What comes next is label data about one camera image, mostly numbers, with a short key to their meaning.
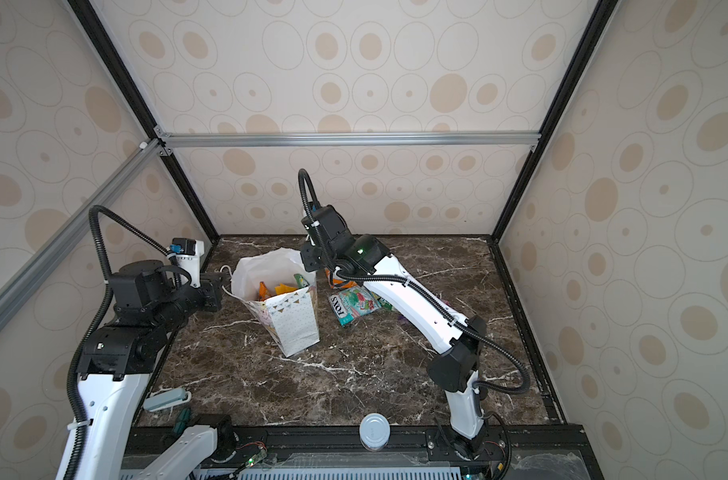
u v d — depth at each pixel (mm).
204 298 561
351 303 970
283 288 872
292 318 794
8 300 523
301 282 863
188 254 530
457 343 449
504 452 726
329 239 522
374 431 712
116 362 400
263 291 896
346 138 896
